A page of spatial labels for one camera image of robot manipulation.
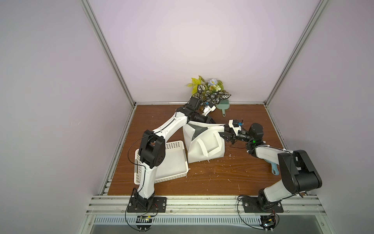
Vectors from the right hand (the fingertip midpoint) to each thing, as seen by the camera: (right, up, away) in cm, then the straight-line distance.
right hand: (220, 128), depth 80 cm
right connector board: (+22, -46, -10) cm, 51 cm away
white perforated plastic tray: (-26, -23, +8) cm, 36 cm away
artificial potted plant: (-2, +23, +12) cm, 26 cm away
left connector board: (-40, -47, -9) cm, 63 cm away
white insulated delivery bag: (-10, -6, -5) cm, 13 cm away
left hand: (-1, +1, +1) cm, 2 cm away
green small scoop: (+11, +16, +38) cm, 43 cm away
